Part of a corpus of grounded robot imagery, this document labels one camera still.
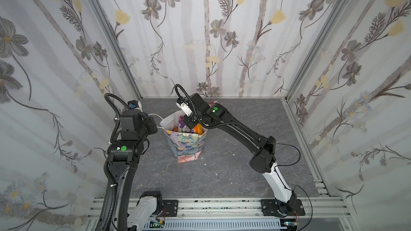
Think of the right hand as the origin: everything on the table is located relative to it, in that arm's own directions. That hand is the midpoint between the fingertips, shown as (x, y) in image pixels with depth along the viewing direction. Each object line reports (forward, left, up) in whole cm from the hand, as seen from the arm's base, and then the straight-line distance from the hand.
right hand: (187, 114), depth 77 cm
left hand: (-6, +15, +5) cm, 17 cm away
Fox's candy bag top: (+29, -12, -26) cm, 41 cm away
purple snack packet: (-4, +2, -7) cm, 8 cm away
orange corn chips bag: (0, +9, -17) cm, 19 cm away
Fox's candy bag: (-5, -6, -6) cm, 9 cm away
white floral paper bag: (-13, 0, -10) cm, 16 cm away
